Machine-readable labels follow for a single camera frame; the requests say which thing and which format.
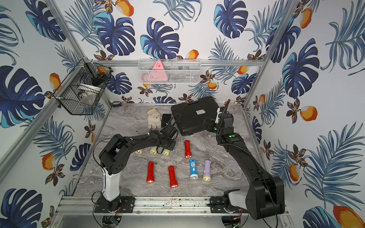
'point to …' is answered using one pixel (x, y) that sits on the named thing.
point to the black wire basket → (81, 90)
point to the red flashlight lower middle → (173, 182)
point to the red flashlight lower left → (150, 178)
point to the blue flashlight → (193, 173)
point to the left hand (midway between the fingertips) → (171, 143)
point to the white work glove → (154, 119)
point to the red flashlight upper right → (188, 154)
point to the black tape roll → (116, 105)
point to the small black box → (166, 118)
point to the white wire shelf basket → (168, 71)
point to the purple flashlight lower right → (206, 176)
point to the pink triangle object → (158, 73)
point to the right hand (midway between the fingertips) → (210, 120)
